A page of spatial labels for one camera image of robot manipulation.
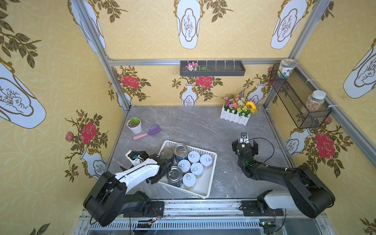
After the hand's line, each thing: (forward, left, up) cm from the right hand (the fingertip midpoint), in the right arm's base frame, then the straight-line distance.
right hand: (248, 140), depth 90 cm
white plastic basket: (-25, +27, -8) cm, 38 cm away
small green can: (-18, +31, -3) cm, 36 cm away
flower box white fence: (+21, +5, +5) cm, 22 cm away
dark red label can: (-11, +49, +2) cm, 50 cm away
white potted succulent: (+10, +74, +1) cm, 75 cm away
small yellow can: (-24, +35, -3) cm, 43 cm away
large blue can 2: (-24, +43, +2) cm, 49 cm away
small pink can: (-12, +26, -3) cm, 29 cm away
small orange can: (-11, +34, -3) cm, 35 cm away
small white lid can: (-16, +39, -3) cm, 42 cm away
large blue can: (-11, +41, +2) cm, 42 cm away
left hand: (-18, +67, +8) cm, 70 cm away
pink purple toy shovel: (+12, +63, -8) cm, 65 cm away
